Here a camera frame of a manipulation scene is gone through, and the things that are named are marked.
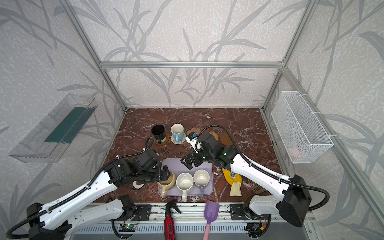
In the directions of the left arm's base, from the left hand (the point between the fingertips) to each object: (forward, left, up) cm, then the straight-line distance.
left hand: (166, 172), depth 72 cm
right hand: (+9, -11, +5) cm, 15 cm away
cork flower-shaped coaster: (+37, -11, -16) cm, 42 cm away
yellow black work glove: (0, -36, -13) cm, 38 cm away
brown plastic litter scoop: (-4, -49, -13) cm, 51 cm away
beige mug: (-4, 0, -7) cm, 8 cm away
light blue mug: (+28, -2, -6) cm, 29 cm away
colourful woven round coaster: (+25, -2, -14) cm, 29 cm away
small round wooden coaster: (+24, +8, -14) cm, 29 cm away
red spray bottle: (-20, -3, -10) cm, 23 cm away
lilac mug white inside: (+2, -17, -14) cm, 22 cm away
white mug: (-1, -8, -13) cm, 16 cm away
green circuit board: (-21, +18, -15) cm, 32 cm away
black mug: (+27, +10, -6) cm, 29 cm away
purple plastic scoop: (-15, -22, -13) cm, 30 cm away
